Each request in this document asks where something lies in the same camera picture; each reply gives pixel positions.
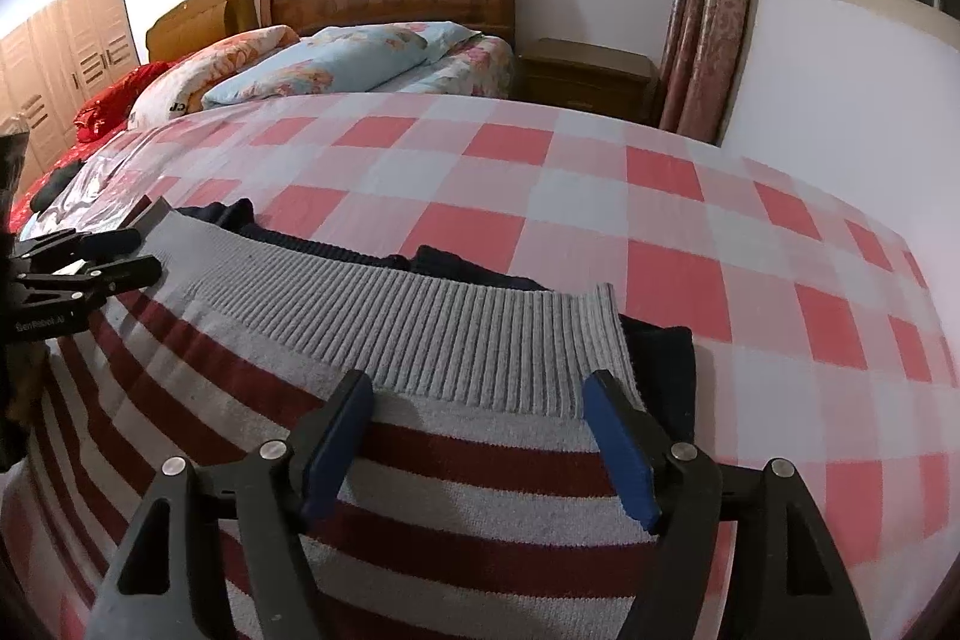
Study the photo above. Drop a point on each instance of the light wooden wardrobe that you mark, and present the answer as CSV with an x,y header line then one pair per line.
x,y
67,55

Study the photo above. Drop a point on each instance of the light blue floral pillow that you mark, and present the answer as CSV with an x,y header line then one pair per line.
x,y
337,59

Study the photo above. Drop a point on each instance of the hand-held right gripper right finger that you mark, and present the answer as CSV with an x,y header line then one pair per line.
x,y
621,449

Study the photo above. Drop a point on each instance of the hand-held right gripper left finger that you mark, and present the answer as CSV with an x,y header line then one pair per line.
x,y
341,445

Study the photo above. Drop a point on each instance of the floral mattress sheet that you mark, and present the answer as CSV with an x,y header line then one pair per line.
x,y
480,66

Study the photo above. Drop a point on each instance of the orange floral pillow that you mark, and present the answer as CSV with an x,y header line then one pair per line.
x,y
210,66

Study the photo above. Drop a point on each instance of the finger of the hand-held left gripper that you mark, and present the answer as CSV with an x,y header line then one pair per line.
x,y
120,275
97,242

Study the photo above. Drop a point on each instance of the small wooden headboard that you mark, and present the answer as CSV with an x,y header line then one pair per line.
x,y
199,21

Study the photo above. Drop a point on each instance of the black cloth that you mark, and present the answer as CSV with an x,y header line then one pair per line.
x,y
58,184

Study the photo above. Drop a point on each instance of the wooden nightstand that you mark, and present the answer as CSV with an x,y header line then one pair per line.
x,y
585,78

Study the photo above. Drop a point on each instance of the red grey striped sweater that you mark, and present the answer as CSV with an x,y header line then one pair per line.
x,y
465,332

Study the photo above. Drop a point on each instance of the pink checked bed sheet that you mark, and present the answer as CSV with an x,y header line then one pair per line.
x,y
600,197

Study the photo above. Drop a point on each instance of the red blanket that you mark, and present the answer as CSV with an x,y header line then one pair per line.
x,y
112,108

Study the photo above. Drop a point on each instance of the clear plastic bag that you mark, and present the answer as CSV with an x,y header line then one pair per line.
x,y
97,190

